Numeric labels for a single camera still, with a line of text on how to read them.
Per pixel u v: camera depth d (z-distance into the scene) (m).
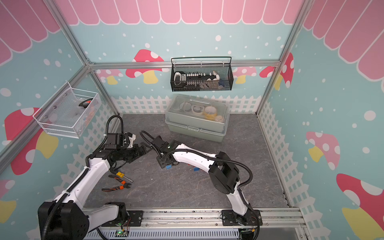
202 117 0.92
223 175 0.49
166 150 0.61
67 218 0.39
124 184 0.85
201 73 0.92
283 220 0.74
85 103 0.78
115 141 0.64
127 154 0.70
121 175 0.87
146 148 0.76
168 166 0.76
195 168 0.91
